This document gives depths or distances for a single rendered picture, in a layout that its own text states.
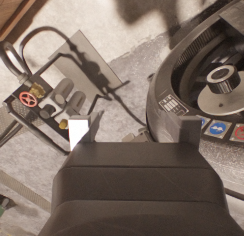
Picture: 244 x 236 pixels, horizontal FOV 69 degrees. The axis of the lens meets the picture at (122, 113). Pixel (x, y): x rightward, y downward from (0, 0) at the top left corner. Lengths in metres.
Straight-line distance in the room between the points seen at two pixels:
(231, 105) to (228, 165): 0.11
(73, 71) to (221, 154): 1.09
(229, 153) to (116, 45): 0.93
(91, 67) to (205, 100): 0.92
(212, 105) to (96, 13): 0.87
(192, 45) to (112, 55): 0.57
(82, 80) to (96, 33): 0.33
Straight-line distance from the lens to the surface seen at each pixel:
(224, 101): 0.37
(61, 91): 0.91
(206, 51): 0.72
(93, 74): 1.22
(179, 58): 0.64
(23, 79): 0.85
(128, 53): 1.13
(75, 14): 1.14
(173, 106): 0.43
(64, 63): 1.25
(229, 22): 0.62
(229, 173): 0.30
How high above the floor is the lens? 1.05
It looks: 50 degrees down
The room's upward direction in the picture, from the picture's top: 168 degrees counter-clockwise
